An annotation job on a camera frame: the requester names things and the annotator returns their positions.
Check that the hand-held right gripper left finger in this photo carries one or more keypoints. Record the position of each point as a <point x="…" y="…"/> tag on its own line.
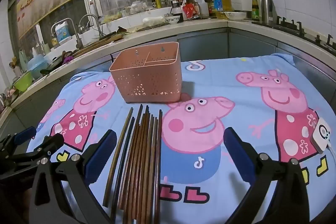
<point x="101" y="153"/>

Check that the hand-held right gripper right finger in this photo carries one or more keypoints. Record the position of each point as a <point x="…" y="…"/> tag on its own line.
<point x="236" y="150"/>

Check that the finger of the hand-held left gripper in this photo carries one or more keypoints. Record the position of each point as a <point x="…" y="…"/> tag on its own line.
<point x="25" y="132"/>
<point x="50" y="144"/>

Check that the bundle of wooden chopsticks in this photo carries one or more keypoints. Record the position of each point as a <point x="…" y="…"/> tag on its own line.
<point x="141" y="161"/>

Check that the pink plastic utensil basket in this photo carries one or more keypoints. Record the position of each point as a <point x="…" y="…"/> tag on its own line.
<point x="144" y="82"/>

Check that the green plastic bowl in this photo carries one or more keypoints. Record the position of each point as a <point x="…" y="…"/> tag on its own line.
<point x="23" y="82"/>

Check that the blue plastic container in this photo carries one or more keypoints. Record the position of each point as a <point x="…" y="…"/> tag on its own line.
<point x="36" y="64"/>

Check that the pale green bottle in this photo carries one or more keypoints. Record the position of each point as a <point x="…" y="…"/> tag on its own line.
<point x="22" y="60"/>

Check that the dark cooking pan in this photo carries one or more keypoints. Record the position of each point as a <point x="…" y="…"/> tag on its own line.
<point x="55" y="62"/>

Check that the cartoon pig printed blanket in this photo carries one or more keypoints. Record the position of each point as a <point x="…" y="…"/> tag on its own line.
<point x="210" y="77"/>

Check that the purple cloth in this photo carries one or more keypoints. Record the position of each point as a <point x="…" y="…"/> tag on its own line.
<point x="67" y="58"/>

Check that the small white square device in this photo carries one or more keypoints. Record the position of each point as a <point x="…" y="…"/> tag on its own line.
<point x="320" y="134"/>

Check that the small yellow bottle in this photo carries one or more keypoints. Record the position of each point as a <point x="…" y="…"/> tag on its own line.
<point x="54" y="39"/>

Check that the tall steel faucet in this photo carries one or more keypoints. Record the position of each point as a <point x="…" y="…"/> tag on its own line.
<point x="78" y="40"/>

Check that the white detergent jug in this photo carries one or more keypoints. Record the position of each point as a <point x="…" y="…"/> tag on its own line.
<point x="63" y="32"/>

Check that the wooden cutting board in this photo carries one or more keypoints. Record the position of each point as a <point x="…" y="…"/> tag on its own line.
<point x="105" y="40"/>

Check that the curved steel faucet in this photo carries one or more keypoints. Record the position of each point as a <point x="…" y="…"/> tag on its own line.
<point x="98" y="26"/>

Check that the white kitchen counter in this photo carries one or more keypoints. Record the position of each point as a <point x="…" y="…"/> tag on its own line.
<point x="157" y="32"/>

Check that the white ceramic bowl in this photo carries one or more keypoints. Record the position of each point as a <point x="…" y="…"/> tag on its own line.
<point x="235" y="16"/>

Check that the black gas stove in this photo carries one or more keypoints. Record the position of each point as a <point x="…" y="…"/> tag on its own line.
<point x="291" y="26"/>

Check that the white plastic bag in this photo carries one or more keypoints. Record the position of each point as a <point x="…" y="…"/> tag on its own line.
<point x="152" y="20"/>

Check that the green glass bottle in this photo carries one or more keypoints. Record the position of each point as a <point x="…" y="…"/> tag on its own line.
<point x="255" y="7"/>

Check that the blue patterned bowl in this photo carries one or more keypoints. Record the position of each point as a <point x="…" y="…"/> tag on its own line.
<point x="173" y="19"/>

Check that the steel thermos flask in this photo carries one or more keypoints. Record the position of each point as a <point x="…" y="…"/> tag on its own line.
<point x="266" y="7"/>

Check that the red packet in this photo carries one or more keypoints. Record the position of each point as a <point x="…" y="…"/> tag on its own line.
<point x="189" y="11"/>

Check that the white plastic jug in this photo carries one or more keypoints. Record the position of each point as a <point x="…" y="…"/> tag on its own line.
<point x="200" y="5"/>

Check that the cooking oil bottle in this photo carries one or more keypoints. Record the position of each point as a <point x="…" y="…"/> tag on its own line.
<point x="221" y="1"/>

